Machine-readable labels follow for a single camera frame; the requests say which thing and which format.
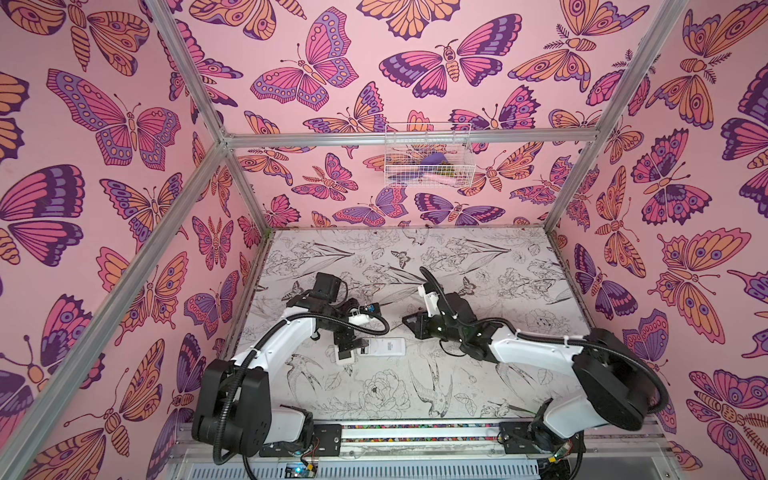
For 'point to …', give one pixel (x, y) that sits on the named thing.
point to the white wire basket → (405, 144)
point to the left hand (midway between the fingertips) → (362, 321)
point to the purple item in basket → (434, 158)
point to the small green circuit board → (296, 470)
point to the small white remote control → (345, 358)
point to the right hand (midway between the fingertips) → (404, 316)
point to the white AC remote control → (379, 347)
